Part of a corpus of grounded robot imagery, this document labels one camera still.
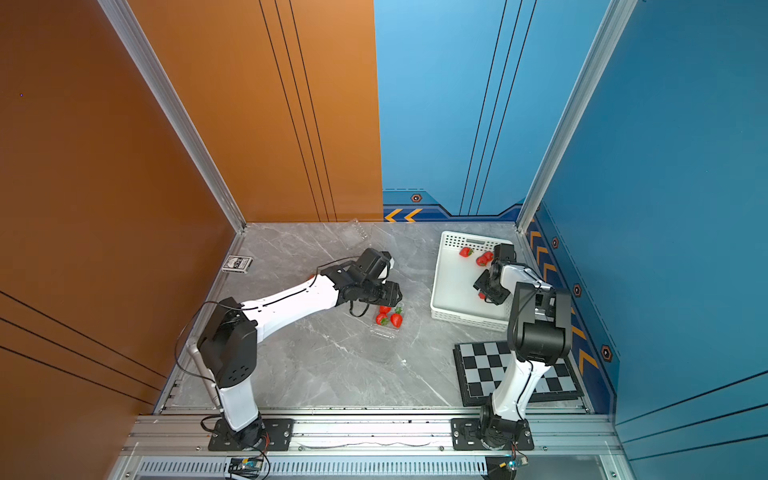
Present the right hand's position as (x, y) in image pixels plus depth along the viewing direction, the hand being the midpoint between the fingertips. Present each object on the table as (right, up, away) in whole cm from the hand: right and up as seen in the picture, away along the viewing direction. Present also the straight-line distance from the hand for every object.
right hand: (484, 288), depth 100 cm
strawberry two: (+2, +10, +7) cm, 12 cm away
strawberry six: (-1, -2, -1) cm, 3 cm away
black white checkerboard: (-7, -19, -19) cm, 28 cm away
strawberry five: (-34, -8, -9) cm, 36 cm away
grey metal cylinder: (-89, -15, -15) cm, 91 cm away
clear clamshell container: (-33, -12, -9) cm, 36 cm away
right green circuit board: (-2, -37, -30) cm, 48 cm away
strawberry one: (-4, +12, +8) cm, 15 cm away
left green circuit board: (-67, -40, -28) cm, 82 cm away
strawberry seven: (-30, -8, -9) cm, 32 cm away
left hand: (-29, +1, -14) cm, 32 cm away
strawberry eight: (-34, -6, -6) cm, 35 cm away
